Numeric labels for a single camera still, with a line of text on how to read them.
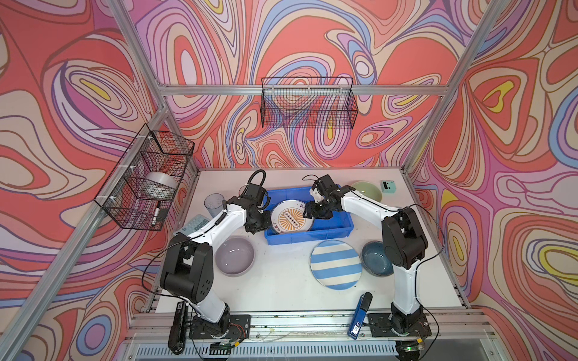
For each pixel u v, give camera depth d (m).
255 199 0.71
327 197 0.77
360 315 0.73
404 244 0.52
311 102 0.96
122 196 0.67
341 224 0.98
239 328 0.72
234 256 0.88
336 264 0.86
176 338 0.68
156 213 0.72
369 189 1.06
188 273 0.45
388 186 1.10
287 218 0.98
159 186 0.71
